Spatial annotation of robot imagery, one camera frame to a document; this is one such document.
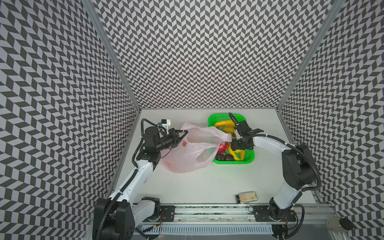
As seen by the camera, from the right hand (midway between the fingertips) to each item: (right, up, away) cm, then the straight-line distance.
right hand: (237, 149), depth 93 cm
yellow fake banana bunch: (-5, +14, +9) cm, 17 cm away
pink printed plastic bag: (-25, +5, -25) cm, 36 cm away
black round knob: (+43, -29, -26) cm, 58 cm away
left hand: (-29, +12, -19) cm, 37 cm away
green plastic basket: (+5, -3, -8) cm, 10 cm away
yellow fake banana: (+2, -2, -4) cm, 5 cm away
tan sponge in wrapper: (0, -21, -18) cm, 28 cm away
